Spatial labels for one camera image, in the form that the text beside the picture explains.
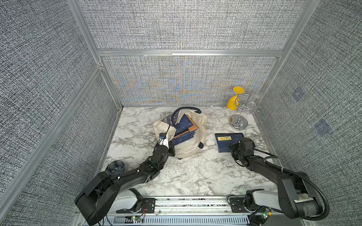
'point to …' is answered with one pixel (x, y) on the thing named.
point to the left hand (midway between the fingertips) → (174, 139)
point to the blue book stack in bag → (185, 130)
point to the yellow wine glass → (234, 101)
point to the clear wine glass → (258, 95)
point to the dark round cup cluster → (115, 167)
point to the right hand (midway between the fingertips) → (229, 140)
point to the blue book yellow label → (225, 141)
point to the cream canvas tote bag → (185, 148)
